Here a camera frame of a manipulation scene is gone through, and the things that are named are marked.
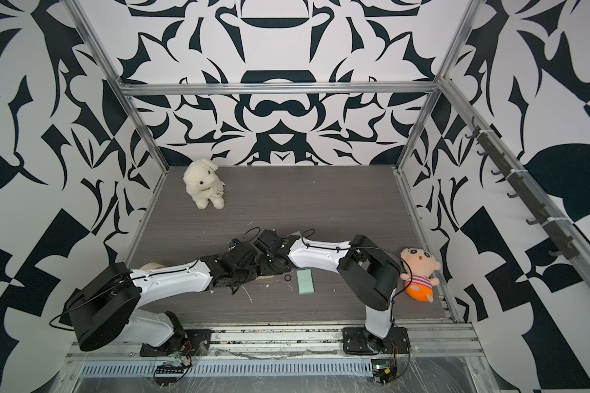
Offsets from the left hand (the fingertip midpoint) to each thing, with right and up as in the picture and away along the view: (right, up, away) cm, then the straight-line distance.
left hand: (258, 267), depth 88 cm
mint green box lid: (+17, -4, -3) cm, 17 cm away
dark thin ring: (+11, -4, -1) cm, 12 cm away
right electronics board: (+38, -24, -17) cm, 48 cm away
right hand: (+2, +1, -1) cm, 2 cm away
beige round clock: (-32, +3, -9) cm, 34 cm away
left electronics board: (-24, -27, -15) cm, 39 cm away
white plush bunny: (-21, +30, +5) cm, 37 cm away
